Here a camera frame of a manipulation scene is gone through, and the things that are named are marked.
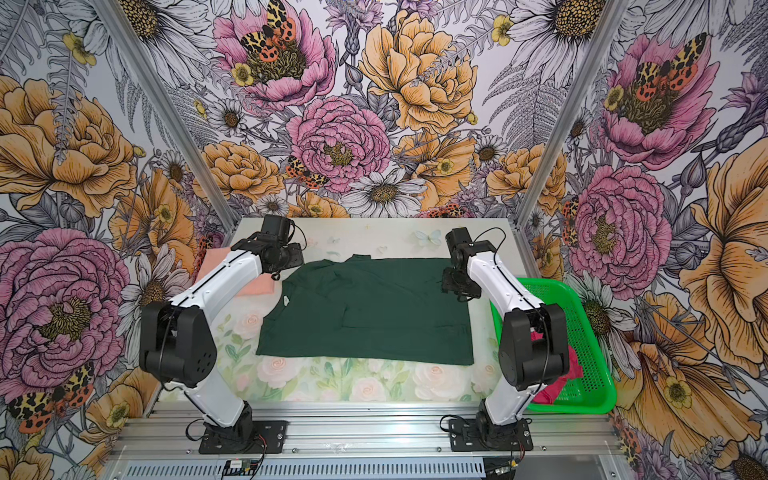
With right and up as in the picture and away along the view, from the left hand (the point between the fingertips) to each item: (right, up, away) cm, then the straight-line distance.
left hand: (290, 264), depth 92 cm
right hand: (+50, -9, -4) cm, 51 cm away
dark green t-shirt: (+18, -14, +5) cm, 24 cm away
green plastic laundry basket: (+82, -32, -15) cm, 90 cm away
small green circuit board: (-4, -46, -22) cm, 51 cm away
